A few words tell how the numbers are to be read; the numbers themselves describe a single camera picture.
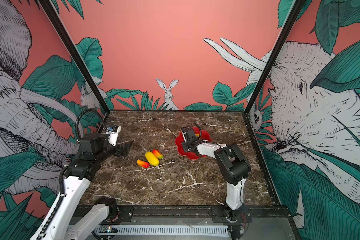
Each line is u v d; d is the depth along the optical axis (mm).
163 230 701
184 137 818
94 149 540
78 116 918
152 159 898
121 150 654
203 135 1029
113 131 617
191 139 764
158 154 932
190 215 755
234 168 502
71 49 834
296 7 688
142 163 888
